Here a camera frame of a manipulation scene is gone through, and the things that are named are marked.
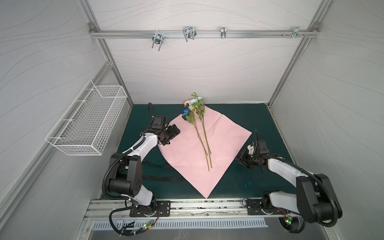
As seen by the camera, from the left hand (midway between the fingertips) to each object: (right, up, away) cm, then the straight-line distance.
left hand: (178, 131), depth 91 cm
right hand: (+37, -15, -2) cm, 40 cm away
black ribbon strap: (-11, -26, -6) cm, 29 cm away
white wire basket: (-41, +4, -23) cm, 47 cm away
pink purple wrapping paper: (+32, -6, +12) cm, 34 cm away
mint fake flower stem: (+13, +20, +19) cm, 31 cm away
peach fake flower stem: (+5, +19, +22) cm, 29 cm away
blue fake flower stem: (+2, +12, +19) cm, 23 cm away
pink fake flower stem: (+15, +15, +20) cm, 29 cm away
